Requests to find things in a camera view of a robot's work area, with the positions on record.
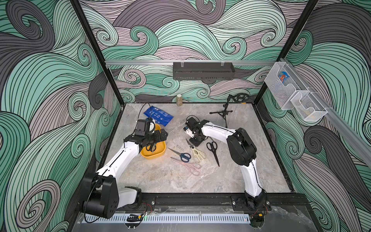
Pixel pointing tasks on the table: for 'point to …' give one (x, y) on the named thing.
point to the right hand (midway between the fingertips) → (198, 140)
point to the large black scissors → (212, 146)
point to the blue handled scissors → (184, 156)
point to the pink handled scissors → (193, 167)
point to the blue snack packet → (159, 116)
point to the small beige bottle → (179, 100)
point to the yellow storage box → (161, 147)
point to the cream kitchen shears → (197, 154)
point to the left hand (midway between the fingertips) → (161, 133)
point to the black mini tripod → (224, 112)
